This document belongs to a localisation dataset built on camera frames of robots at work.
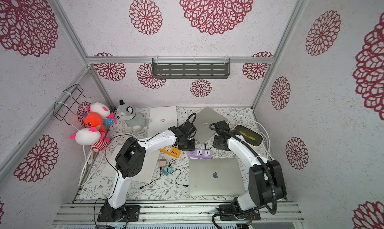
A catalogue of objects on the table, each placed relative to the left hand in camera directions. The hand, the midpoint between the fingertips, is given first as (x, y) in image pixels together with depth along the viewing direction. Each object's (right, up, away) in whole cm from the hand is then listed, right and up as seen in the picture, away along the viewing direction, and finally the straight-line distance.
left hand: (193, 149), depth 93 cm
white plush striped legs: (-55, +10, -14) cm, 58 cm away
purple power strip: (+5, -2, -1) cm, 6 cm away
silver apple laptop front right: (+12, -14, -8) cm, 20 cm away
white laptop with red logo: (-24, +20, +19) cm, 37 cm away
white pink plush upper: (-59, +26, +1) cm, 65 cm away
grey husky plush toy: (-40, +17, +8) cm, 44 cm away
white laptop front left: (-25, -12, -8) cm, 29 cm away
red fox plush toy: (-59, +19, -6) cm, 62 cm away
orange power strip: (-14, -1, 0) cm, 14 cm away
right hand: (+15, +5, -4) cm, 17 cm away
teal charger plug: (-16, -11, -8) cm, 20 cm away
